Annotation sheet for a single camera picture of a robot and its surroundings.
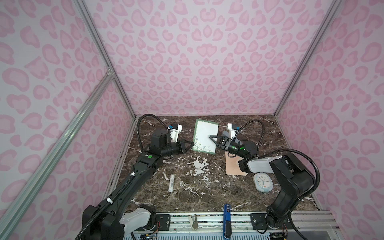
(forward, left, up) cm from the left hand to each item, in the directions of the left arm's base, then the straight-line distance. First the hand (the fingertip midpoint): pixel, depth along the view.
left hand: (195, 142), depth 72 cm
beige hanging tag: (-30, +2, -24) cm, 38 cm away
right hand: (+2, -8, -1) cm, 9 cm away
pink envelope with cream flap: (-2, -22, -25) cm, 34 cm away
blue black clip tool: (-33, -14, -25) cm, 44 cm away
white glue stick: (-9, +14, -25) cm, 30 cm away
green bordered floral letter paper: (+7, -4, 0) cm, 8 cm away
